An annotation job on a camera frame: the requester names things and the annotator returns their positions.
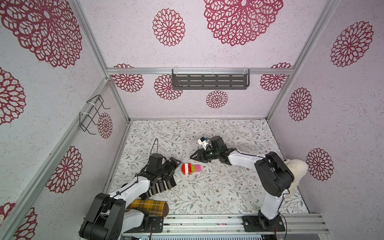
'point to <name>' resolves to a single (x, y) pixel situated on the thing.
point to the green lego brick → (193, 167)
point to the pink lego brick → (198, 168)
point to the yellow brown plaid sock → (155, 207)
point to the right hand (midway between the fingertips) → (190, 156)
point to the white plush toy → (298, 168)
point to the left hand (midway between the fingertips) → (179, 166)
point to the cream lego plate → (186, 168)
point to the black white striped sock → (162, 184)
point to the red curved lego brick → (183, 169)
